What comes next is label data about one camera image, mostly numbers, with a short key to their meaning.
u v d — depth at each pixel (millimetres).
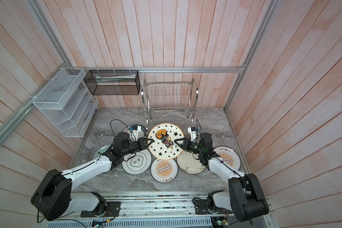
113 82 1052
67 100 727
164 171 858
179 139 808
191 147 746
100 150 949
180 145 774
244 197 419
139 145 725
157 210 745
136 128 762
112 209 732
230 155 929
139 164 895
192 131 780
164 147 798
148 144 774
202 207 729
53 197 410
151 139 798
